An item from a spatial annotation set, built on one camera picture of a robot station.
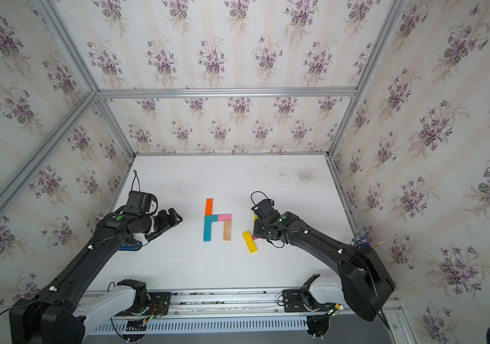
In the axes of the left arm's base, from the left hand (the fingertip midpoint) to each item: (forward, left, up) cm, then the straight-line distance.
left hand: (176, 225), depth 80 cm
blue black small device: (-4, +18, -12) cm, 22 cm away
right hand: (0, -33, -5) cm, 34 cm away
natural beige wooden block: (+3, -19, -11) cm, 22 cm away
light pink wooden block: (+9, -16, -11) cm, 22 cm away
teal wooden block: (+9, -12, -11) cm, 18 cm away
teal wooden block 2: (+3, -10, -12) cm, 16 cm away
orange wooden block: (+15, -9, -12) cm, 21 cm away
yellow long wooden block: (-2, -28, -12) cm, 31 cm away
